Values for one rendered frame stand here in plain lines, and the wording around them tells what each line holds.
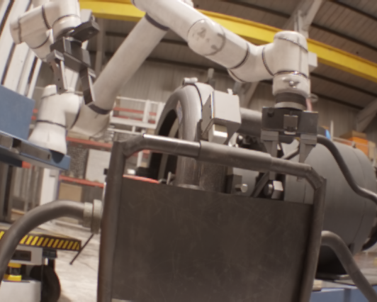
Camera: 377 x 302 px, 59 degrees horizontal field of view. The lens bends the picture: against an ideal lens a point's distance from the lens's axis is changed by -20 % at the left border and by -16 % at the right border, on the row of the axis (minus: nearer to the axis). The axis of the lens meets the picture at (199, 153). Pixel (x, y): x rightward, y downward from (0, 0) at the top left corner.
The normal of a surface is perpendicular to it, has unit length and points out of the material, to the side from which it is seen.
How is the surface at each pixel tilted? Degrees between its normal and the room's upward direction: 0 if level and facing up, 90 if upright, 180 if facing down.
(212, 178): 91
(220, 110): 67
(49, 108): 90
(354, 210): 99
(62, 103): 90
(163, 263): 90
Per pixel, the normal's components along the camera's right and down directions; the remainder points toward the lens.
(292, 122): -0.22, 0.17
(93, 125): 0.34, 0.72
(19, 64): 0.90, 0.03
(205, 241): 0.30, -0.15
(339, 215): 0.27, 0.09
